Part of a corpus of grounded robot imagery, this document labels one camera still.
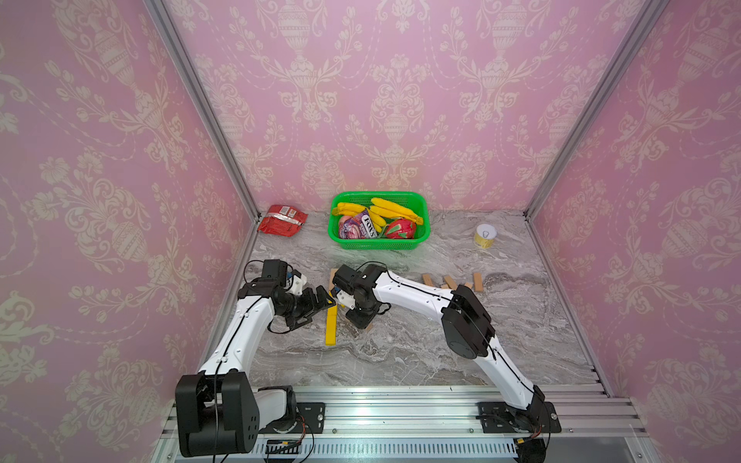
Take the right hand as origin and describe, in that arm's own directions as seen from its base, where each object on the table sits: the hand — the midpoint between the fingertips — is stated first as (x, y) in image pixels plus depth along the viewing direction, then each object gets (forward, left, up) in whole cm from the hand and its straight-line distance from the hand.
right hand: (356, 329), depth 87 cm
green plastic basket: (+50, -25, +5) cm, 56 cm away
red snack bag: (+47, +30, +1) cm, 56 cm away
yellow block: (+2, +8, -1) cm, 8 cm away
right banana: (+46, -12, +7) cm, 48 cm away
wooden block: (-1, -4, +3) cm, 6 cm away
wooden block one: (+17, -25, -2) cm, 30 cm away
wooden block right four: (+16, -42, -2) cm, 45 cm away
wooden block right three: (+15, -39, -3) cm, 42 cm away
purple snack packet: (+36, -2, +7) cm, 37 cm away
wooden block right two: (+16, -33, -2) cm, 37 cm away
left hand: (+2, +8, +9) cm, 13 cm away
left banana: (+47, 0, +5) cm, 47 cm away
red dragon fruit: (+35, -17, +6) cm, 39 cm away
